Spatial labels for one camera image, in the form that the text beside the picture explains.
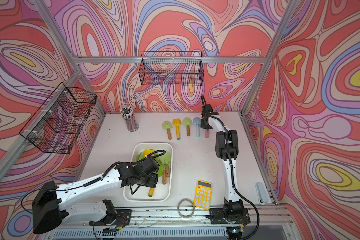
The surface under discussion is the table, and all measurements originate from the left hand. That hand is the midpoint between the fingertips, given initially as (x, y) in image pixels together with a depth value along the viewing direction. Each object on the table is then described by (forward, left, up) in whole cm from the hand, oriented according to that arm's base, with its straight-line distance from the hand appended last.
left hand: (156, 182), depth 78 cm
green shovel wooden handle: (+45, -3, -5) cm, 45 cm away
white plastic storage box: (-4, -3, -6) cm, 7 cm away
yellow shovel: (+22, +8, -5) cm, 24 cm away
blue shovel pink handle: (+48, -25, -4) cm, 54 cm away
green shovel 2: (+15, -4, -4) cm, 17 cm away
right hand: (+43, -34, -6) cm, 55 cm away
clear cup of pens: (+40, +22, +11) cm, 47 cm away
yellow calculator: (-4, -25, -6) cm, 26 cm away
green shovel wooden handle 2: (+49, -18, -6) cm, 53 cm away
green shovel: (+18, +13, -5) cm, 23 cm away
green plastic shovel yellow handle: (-3, +3, -5) cm, 7 cm away
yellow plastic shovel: (+47, -11, -4) cm, 49 cm away
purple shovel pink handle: (+36, -32, -5) cm, 49 cm away
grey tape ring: (-9, -12, -6) cm, 16 cm away
